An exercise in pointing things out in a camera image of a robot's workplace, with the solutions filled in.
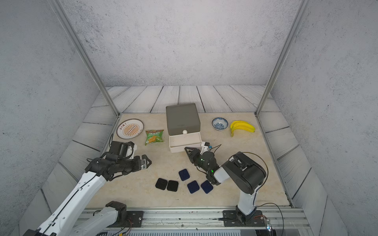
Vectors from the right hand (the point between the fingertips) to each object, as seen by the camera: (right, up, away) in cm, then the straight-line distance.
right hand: (184, 150), depth 85 cm
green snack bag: (-22, +7, +16) cm, 28 cm away
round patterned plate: (-42, +12, +26) cm, 51 cm away
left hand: (-19, -5, -9) cm, 21 cm away
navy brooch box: (0, -15, +3) cm, 15 cm away
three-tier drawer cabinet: (-1, +14, +1) cm, 14 cm away
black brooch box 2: (-6, -19, -2) cm, 20 cm away
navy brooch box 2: (+5, -21, -1) cm, 21 cm away
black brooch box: (-12, -18, -3) cm, 22 cm away
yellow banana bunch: (+40, +14, +22) cm, 48 cm away
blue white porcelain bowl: (+25, +15, +26) cm, 39 cm away
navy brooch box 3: (+13, -20, -2) cm, 24 cm away
